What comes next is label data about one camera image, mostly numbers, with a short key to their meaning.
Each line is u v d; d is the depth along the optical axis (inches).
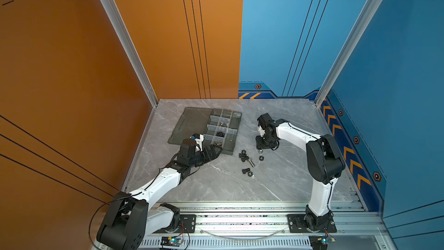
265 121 31.0
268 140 31.9
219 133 40.1
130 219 16.0
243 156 36.9
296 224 28.5
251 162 35.9
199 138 31.6
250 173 34.2
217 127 40.2
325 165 20.3
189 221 29.1
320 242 27.5
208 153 29.5
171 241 27.8
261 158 36.4
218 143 38.2
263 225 29.6
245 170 35.0
